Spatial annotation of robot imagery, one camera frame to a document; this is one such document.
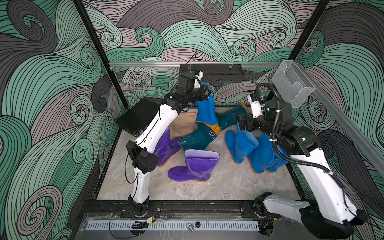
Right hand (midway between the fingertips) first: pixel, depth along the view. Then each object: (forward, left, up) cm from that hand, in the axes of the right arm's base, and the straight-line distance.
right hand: (245, 113), depth 64 cm
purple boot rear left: (-2, +37, -26) cm, 45 cm away
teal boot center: (+6, +19, -31) cm, 36 cm away
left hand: (+15, +13, +2) cm, 20 cm away
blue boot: (+16, +15, -15) cm, 26 cm away
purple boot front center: (-16, +20, -18) cm, 31 cm away
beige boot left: (+12, +28, -23) cm, 38 cm away
